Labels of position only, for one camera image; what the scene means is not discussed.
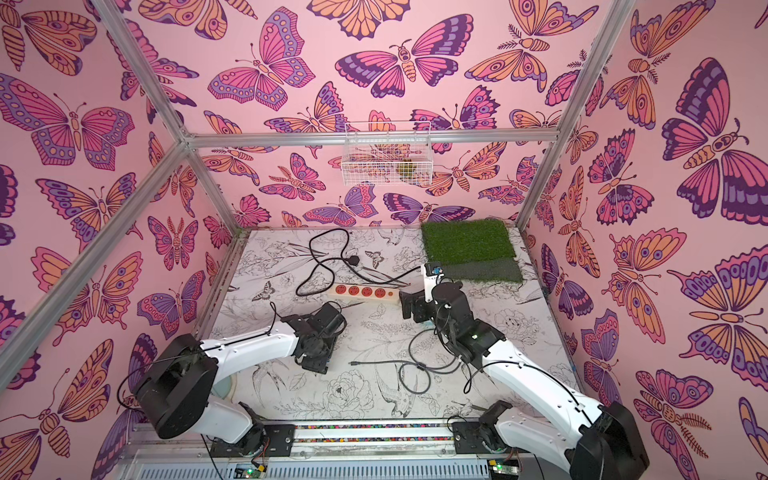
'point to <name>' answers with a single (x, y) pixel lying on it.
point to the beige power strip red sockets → (364, 293)
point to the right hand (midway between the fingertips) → (418, 287)
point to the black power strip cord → (353, 260)
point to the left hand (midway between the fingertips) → (340, 348)
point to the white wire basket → (387, 154)
